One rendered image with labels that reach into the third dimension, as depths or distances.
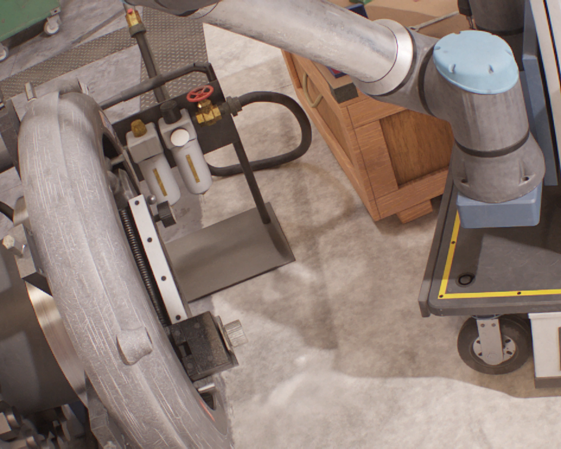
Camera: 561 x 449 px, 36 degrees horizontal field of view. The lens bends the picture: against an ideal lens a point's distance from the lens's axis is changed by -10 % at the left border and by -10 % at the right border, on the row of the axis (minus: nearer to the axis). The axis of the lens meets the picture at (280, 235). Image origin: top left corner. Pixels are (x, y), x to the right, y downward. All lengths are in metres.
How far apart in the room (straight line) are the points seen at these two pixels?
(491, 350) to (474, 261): 0.22
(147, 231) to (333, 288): 0.83
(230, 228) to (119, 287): 1.44
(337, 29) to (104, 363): 0.64
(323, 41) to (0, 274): 0.68
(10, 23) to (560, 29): 3.71
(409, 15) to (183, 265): 0.97
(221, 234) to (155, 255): 1.05
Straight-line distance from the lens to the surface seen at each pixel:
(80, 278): 1.31
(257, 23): 1.38
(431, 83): 1.59
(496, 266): 1.87
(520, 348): 2.00
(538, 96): 1.69
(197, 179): 2.47
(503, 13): 1.98
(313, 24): 1.45
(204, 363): 1.56
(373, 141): 2.38
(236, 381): 2.28
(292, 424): 2.13
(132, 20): 3.03
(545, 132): 1.73
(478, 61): 1.54
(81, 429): 2.35
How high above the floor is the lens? 1.56
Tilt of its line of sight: 36 degrees down
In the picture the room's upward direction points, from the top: 21 degrees counter-clockwise
